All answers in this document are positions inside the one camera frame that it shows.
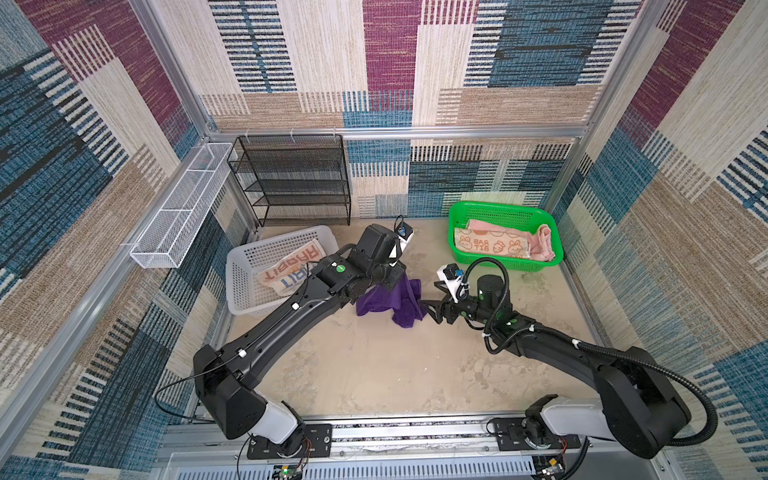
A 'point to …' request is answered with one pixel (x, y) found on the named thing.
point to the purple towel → (401, 301)
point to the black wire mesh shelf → (294, 180)
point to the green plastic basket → (521, 215)
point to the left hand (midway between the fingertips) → (394, 256)
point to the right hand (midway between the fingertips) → (429, 296)
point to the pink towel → (539, 239)
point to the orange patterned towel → (501, 243)
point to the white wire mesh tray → (173, 229)
